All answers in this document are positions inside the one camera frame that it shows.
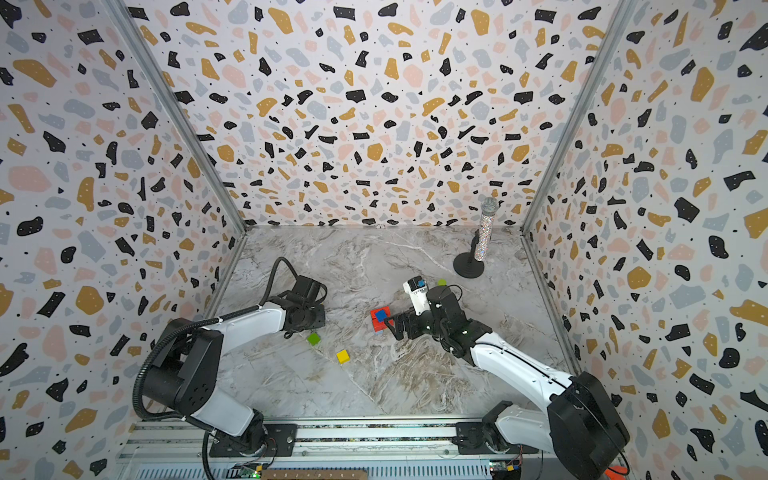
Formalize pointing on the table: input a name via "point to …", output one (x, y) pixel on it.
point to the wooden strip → (316, 474)
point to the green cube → (314, 339)
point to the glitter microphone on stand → (471, 264)
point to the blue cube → (381, 315)
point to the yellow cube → (343, 356)
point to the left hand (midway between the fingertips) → (318, 313)
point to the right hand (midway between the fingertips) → (394, 310)
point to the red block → (380, 326)
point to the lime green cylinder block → (442, 282)
